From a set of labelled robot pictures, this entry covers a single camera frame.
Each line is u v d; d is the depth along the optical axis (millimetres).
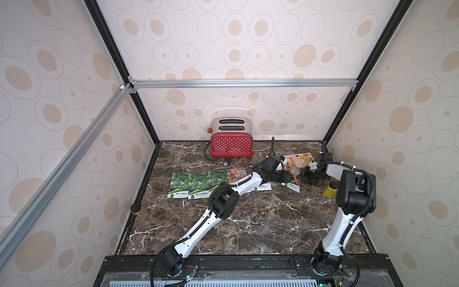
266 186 987
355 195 546
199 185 994
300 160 1096
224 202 683
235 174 1035
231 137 996
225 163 1083
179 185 982
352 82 925
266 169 855
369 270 730
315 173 875
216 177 1025
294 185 972
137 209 795
